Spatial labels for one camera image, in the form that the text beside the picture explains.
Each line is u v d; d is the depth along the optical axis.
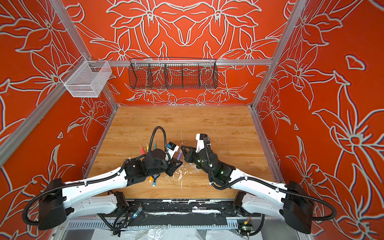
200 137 0.67
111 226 0.59
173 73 0.99
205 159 0.55
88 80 0.93
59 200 0.40
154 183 0.81
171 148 0.66
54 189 0.41
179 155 0.71
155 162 0.56
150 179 0.62
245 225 0.69
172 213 0.73
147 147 0.95
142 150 0.95
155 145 0.97
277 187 0.43
